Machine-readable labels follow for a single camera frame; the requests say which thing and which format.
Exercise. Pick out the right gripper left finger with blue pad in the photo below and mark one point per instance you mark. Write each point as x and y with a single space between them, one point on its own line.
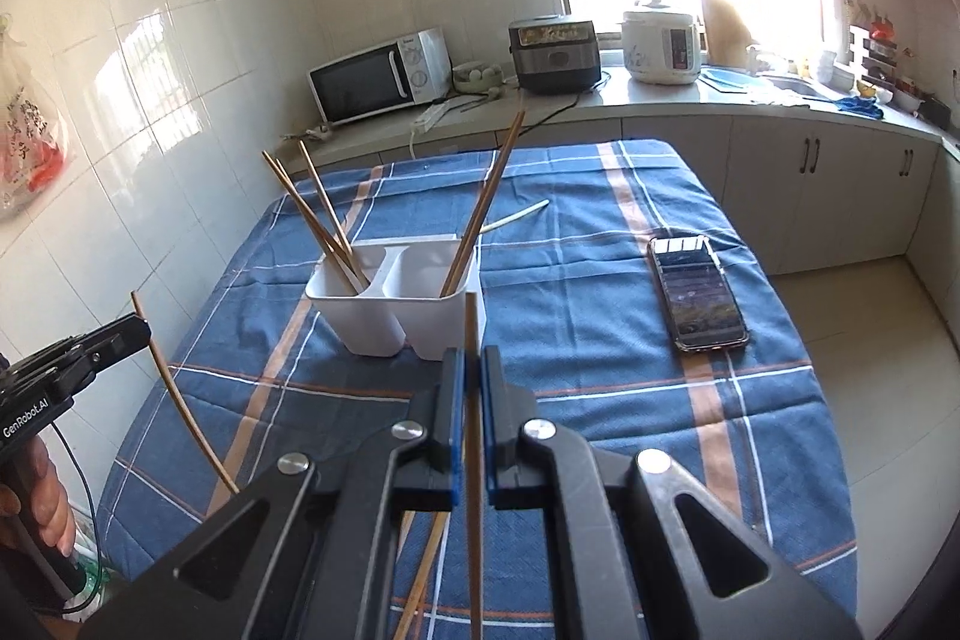
445 432

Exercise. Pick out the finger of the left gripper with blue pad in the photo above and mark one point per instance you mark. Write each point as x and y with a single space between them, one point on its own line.
113 342

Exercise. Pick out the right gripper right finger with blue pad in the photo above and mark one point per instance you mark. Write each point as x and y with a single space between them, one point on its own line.
514 481

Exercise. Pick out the wooden chopstick one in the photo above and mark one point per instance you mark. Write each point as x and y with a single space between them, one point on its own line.
200 410

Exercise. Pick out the wooden chopstick two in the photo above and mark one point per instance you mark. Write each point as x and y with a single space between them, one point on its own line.
474 468

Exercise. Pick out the wooden chopstick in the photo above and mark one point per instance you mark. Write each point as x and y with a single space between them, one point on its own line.
510 142
321 235

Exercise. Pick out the wooden chopstick seven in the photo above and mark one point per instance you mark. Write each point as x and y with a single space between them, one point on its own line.
461 255

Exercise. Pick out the wooden chopstick four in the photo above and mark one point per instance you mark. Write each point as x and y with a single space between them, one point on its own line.
512 218

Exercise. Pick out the wooden chopstick three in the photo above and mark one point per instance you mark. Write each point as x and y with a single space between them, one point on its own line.
420 582

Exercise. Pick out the wooden chopstick five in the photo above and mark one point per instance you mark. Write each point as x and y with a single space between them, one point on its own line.
362 279

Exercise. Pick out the wooden chopstick six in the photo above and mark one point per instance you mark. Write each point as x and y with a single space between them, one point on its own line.
325 201

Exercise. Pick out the white kitchen counter cabinets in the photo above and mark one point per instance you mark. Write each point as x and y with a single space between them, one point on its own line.
805 185

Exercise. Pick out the person's left hand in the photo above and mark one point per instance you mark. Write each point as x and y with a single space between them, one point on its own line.
47 499

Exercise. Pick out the white two-compartment utensil holder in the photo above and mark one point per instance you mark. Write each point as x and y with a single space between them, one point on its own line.
403 305

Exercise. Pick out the black smartphone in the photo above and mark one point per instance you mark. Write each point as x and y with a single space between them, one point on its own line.
699 306

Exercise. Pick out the white power strip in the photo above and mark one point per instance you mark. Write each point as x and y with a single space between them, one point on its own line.
430 117

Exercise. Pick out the bowl of eggs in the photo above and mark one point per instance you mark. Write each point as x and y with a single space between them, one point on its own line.
477 78

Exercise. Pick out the white microwave oven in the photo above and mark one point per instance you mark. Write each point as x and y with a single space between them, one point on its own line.
411 71

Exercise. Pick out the dark rice cooker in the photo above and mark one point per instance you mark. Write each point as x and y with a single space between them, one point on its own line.
555 54

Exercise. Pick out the white rice cooker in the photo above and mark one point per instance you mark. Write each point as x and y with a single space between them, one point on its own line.
661 45

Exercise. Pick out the wooden cutting board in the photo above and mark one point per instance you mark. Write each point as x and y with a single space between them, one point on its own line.
727 36

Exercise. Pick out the blue cloth on counter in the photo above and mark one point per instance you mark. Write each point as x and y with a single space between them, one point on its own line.
861 106

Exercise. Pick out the plastic bag on wall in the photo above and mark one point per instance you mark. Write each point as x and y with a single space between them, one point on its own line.
34 137

